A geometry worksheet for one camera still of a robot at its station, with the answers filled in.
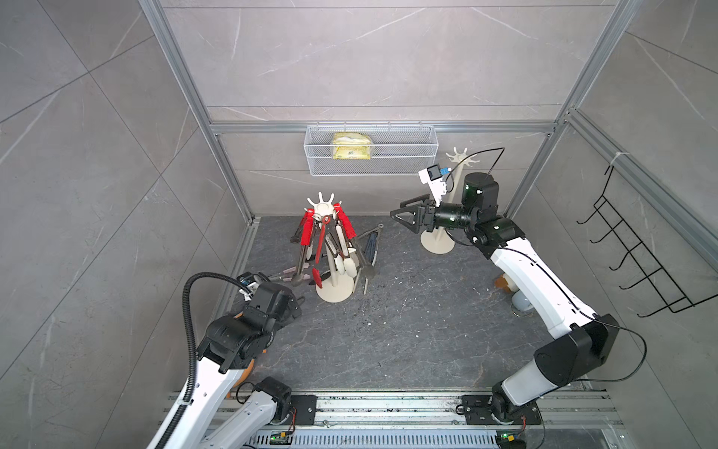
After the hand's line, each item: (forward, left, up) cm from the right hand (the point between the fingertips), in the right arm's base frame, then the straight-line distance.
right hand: (399, 211), depth 67 cm
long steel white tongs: (-2, +17, -11) cm, 20 cm away
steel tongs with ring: (+28, +4, -38) cm, 47 cm away
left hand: (-16, +31, -17) cm, 38 cm away
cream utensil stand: (+1, +20, -38) cm, 43 cm away
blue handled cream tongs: (+16, +6, -37) cm, 41 cm away
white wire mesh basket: (+41, -4, -9) cm, 42 cm away
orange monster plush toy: (-28, +44, -36) cm, 64 cm away
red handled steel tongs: (0, +12, -8) cm, 15 cm away
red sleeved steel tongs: (-2, +24, -5) cm, 24 cm away
